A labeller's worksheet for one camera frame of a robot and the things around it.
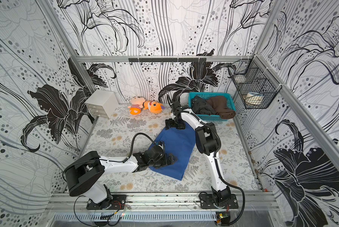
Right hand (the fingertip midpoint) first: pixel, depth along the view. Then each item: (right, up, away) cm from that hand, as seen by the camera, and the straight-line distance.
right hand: (173, 126), depth 102 cm
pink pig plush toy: (-29, +17, +9) cm, 35 cm away
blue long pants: (+4, -10, -9) cm, 14 cm away
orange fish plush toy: (-15, +14, +4) cm, 21 cm away
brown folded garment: (+34, +16, -1) cm, 38 cm away
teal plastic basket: (+29, +25, +16) cm, 41 cm away
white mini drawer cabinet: (-52, +17, -1) cm, 55 cm away
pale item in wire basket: (+42, +31, -14) cm, 55 cm away
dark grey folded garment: (+19, +15, -4) cm, 24 cm away
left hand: (-1, -22, -18) cm, 28 cm away
